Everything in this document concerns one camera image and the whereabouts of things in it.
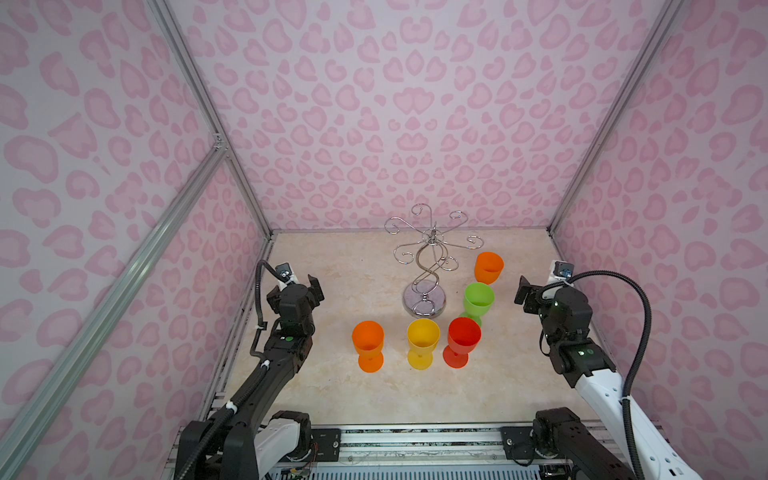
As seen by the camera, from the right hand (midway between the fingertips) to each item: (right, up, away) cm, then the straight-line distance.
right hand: (541, 276), depth 76 cm
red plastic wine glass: (-20, -15, 0) cm, 25 cm away
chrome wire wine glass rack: (-27, -8, +22) cm, 36 cm away
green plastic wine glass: (-12, -8, +14) cm, 20 cm away
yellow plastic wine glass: (-30, -16, +5) cm, 34 cm away
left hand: (-64, -1, +6) cm, 65 cm away
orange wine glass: (-44, -16, +3) cm, 47 cm away
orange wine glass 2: (-9, +2, +16) cm, 18 cm away
